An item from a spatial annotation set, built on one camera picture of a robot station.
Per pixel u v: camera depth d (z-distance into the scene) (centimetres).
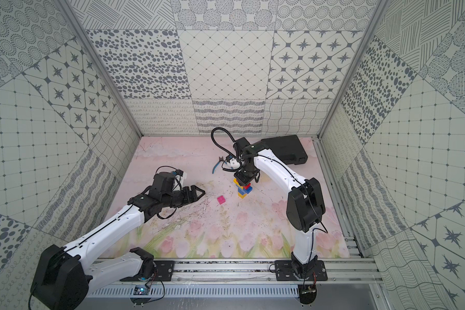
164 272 74
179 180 68
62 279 39
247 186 84
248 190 85
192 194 73
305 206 48
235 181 88
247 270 76
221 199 93
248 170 73
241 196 95
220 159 110
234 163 80
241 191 88
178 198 70
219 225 86
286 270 74
